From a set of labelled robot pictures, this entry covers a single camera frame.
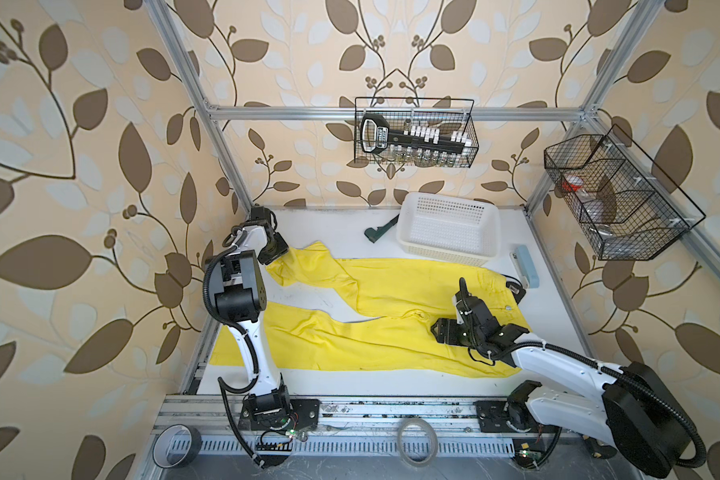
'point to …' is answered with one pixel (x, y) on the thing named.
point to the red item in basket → (567, 187)
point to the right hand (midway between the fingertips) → (443, 333)
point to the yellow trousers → (409, 296)
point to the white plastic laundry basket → (447, 228)
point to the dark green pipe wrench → (373, 235)
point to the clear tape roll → (433, 442)
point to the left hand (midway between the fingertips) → (279, 248)
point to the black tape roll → (195, 446)
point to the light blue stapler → (526, 268)
